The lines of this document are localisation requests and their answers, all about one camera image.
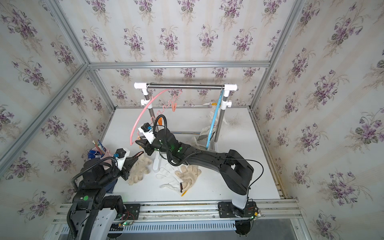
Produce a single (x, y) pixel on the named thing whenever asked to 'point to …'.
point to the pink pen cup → (108, 153)
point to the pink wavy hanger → (157, 113)
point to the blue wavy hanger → (214, 121)
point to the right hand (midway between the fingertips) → (140, 139)
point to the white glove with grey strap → (200, 143)
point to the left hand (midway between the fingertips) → (137, 159)
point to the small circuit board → (116, 226)
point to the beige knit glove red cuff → (140, 168)
